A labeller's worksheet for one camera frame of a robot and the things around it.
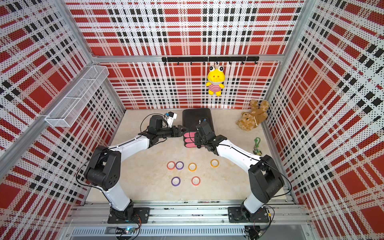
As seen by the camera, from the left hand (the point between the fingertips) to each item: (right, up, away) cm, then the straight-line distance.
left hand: (187, 129), depth 89 cm
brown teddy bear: (+44, +6, +15) cm, 47 cm away
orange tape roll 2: (+17, -22, +4) cm, 28 cm away
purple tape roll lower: (-6, -30, -3) cm, 31 cm away
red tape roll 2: (+5, -30, -3) cm, 30 cm away
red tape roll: (-10, -23, +2) cm, 25 cm away
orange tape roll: (+3, -23, +2) cm, 24 cm away
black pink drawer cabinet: (+2, +6, +1) cm, 6 cm away
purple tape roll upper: (-5, -23, +2) cm, 23 cm away
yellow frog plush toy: (+17, +33, +2) cm, 37 cm away
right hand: (+8, -4, -1) cm, 9 cm away
